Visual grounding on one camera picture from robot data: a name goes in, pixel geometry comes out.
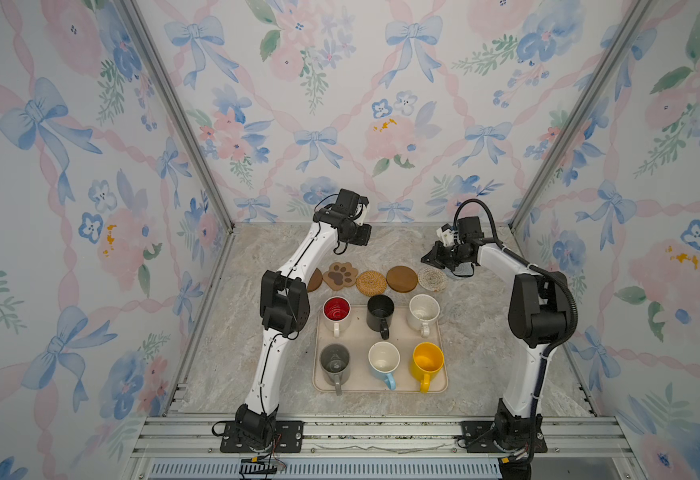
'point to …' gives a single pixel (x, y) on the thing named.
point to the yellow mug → (427, 360)
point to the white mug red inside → (336, 312)
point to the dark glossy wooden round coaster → (315, 280)
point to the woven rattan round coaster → (371, 283)
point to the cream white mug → (423, 313)
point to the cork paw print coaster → (340, 276)
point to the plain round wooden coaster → (401, 279)
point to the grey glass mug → (335, 361)
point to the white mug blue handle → (384, 359)
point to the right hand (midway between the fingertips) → (423, 256)
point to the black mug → (379, 314)
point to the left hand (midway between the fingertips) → (369, 233)
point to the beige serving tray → (359, 340)
